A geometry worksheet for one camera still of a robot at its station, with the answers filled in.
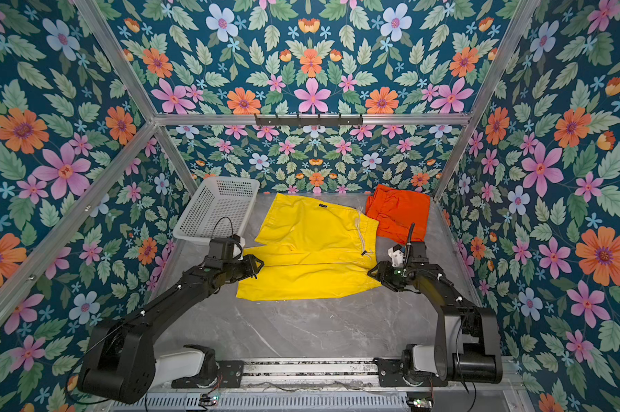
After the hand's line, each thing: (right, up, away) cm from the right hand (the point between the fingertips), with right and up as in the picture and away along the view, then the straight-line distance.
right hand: (374, 274), depth 88 cm
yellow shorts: (-23, +7, +13) cm, 27 cm away
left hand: (-38, +6, -2) cm, 39 cm away
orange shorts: (+15, +23, +26) cm, 38 cm away
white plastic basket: (-64, +24, +27) cm, 74 cm away
